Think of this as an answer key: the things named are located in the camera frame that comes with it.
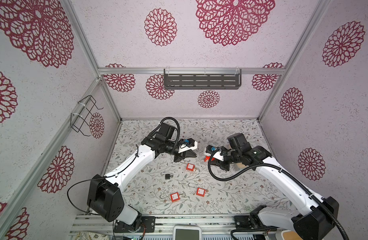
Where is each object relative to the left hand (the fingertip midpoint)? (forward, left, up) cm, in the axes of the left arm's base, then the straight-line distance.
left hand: (193, 156), depth 74 cm
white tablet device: (-30, +4, -18) cm, 35 cm away
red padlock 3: (-13, +10, -21) cm, 26 cm away
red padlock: (+4, +1, -20) cm, 21 cm away
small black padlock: (-1, +15, -22) cm, 26 cm away
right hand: (0, -9, -1) cm, 9 cm away
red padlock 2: (-11, -4, -20) cm, 24 cm away
